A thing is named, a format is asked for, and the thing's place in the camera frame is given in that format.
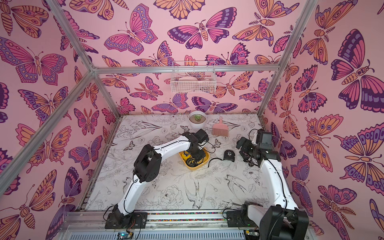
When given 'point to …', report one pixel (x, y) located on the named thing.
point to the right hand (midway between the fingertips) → (241, 144)
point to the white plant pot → (197, 119)
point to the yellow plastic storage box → (205, 160)
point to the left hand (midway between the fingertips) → (200, 154)
